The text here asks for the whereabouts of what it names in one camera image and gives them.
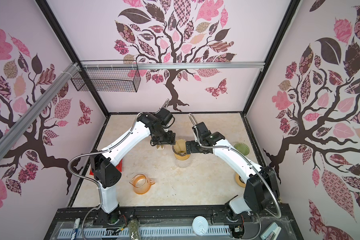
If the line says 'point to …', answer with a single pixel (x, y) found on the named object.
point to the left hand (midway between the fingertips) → (168, 144)
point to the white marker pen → (75, 228)
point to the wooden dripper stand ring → (181, 158)
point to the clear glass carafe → (182, 163)
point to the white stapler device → (272, 232)
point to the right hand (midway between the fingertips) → (194, 146)
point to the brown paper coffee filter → (180, 145)
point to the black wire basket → (107, 80)
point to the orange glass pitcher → (141, 185)
